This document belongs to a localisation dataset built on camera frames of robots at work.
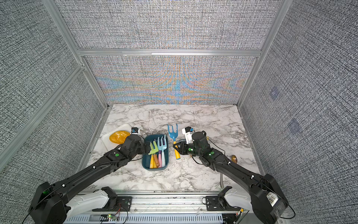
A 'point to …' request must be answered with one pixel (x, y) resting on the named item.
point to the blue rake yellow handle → (152, 165)
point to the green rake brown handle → (154, 150)
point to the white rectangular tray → (109, 145)
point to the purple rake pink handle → (160, 158)
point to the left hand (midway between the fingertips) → (145, 141)
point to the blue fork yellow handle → (174, 135)
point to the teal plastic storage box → (146, 158)
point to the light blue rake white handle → (162, 147)
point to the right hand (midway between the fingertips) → (173, 143)
